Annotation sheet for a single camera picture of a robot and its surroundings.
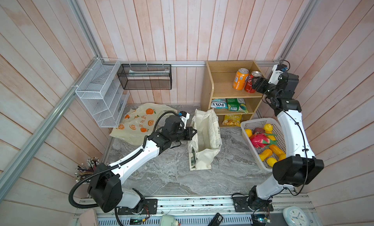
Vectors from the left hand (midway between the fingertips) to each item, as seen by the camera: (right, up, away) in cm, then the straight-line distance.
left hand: (197, 134), depth 76 cm
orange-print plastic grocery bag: (-37, +6, +23) cm, 44 cm away
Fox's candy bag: (+16, +18, +17) cm, 30 cm away
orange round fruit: (+37, -1, +20) cm, 42 cm away
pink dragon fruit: (+41, -5, +12) cm, 43 cm away
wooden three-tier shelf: (+13, +24, +7) cm, 28 cm away
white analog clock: (+46, -39, -7) cm, 61 cm away
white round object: (-15, -39, -10) cm, 42 cm away
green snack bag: (+28, +18, +18) cm, 38 cm away
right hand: (+32, +30, -1) cm, 43 cm away
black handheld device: (+9, -40, -9) cm, 41 cm away
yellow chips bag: (+29, +7, +29) cm, 42 cm away
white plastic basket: (+45, +6, +22) cm, 51 cm away
